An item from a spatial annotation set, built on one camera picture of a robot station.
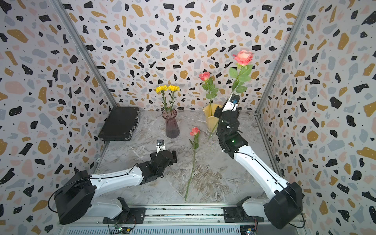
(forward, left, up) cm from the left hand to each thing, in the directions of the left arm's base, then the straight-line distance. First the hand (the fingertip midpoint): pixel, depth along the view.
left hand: (170, 151), depth 86 cm
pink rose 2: (+20, -15, -8) cm, 26 cm away
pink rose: (+35, -24, +21) cm, 47 cm away
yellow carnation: (+30, +5, +23) cm, 38 cm away
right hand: (+10, -30, +30) cm, 44 cm away
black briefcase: (+28, +41, -6) cm, 50 cm away
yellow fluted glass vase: (+19, -25, +6) cm, 32 cm away
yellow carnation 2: (+29, -1, +23) cm, 37 cm away
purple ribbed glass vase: (+25, +3, -9) cm, 27 cm away
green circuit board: (-36, +22, -11) cm, 44 cm away
